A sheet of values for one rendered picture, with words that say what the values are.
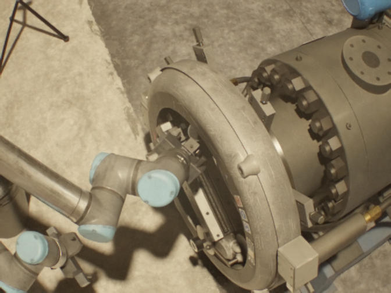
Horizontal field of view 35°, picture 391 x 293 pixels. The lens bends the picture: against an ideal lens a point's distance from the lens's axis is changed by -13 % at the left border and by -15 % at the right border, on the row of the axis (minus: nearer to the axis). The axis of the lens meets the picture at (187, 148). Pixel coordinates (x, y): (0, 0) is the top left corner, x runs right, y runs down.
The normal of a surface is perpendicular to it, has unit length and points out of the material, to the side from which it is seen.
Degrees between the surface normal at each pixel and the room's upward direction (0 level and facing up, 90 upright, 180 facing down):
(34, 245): 19
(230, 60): 0
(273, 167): 26
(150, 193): 52
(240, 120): 6
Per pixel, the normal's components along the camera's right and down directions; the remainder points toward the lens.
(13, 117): 0.04, -0.52
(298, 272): 0.47, 0.50
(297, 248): -0.15, -0.77
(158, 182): -0.12, 0.33
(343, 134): 0.29, -0.06
